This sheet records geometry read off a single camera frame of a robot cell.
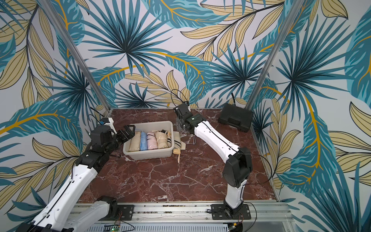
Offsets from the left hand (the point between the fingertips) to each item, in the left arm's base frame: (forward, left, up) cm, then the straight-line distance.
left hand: (129, 131), depth 75 cm
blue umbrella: (+4, -3, -16) cm, 17 cm away
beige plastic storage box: (-5, -18, -13) cm, 23 cm away
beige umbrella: (+5, -15, -15) cm, 21 cm away
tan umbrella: (+2, +1, -15) cm, 15 cm away
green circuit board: (-40, +4, -27) cm, 49 cm away
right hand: (+11, -30, -3) cm, 32 cm away
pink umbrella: (+5, -8, -17) cm, 20 cm away
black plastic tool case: (+28, -66, -18) cm, 74 cm away
